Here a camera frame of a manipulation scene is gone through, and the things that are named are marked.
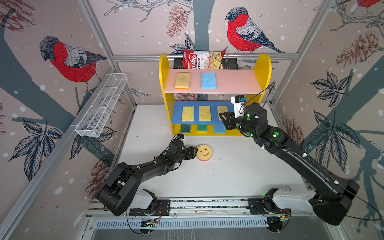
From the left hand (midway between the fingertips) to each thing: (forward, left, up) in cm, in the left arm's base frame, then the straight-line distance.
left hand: (196, 148), depth 88 cm
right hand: (+4, -12, +28) cm, 31 cm away
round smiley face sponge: (-1, -5, -4) cm, 7 cm away
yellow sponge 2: (+21, -5, +8) cm, 23 cm away
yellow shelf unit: (+48, +2, -5) cm, 48 cm away
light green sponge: (+19, -4, -5) cm, 20 cm away
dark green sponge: (+18, +8, -6) cm, 20 cm away
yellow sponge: (+20, +5, +8) cm, 22 cm away
